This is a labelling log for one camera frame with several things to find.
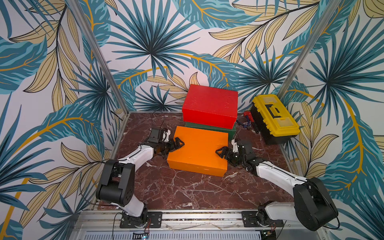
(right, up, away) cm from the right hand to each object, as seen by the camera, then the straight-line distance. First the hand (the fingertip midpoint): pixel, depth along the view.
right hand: (219, 154), depth 87 cm
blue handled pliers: (+26, +19, +26) cm, 42 cm away
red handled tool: (+29, +26, +31) cm, 50 cm away
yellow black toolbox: (+35, +18, +4) cm, 40 cm away
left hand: (-23, +4, +2) cm, 24 cm away
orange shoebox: (-12, +1, -3) cm, 13 cm away
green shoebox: (+9, +13, +8) cm, 17 cm away
